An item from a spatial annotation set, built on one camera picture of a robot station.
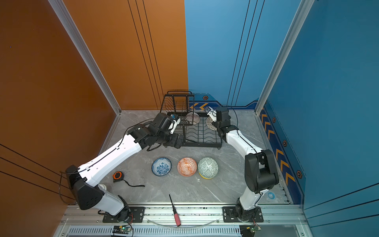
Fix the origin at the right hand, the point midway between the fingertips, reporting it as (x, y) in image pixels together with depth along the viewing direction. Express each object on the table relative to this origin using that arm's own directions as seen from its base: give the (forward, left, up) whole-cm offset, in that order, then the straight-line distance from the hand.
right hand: (220, 112), depth 91 cm
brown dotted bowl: (-3, +7, -6) cm, 10 cm away
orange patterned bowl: (-26, +21, -20) cm, 39 cm away
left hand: (-20, +25, +3) cm, 32 cm away
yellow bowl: (-34, +12, -16) cm, 40 cm away
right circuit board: (-58, -9, -22) cm, 63 cm away
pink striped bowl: (-8, +17, +4) cm, 20 cm away
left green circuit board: (-58, +52, -22) cm, 81 cm away
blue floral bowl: (-26, +37, -19) cm, 49 cm away
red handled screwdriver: (-52, +26, -20) cm, 61 cm away
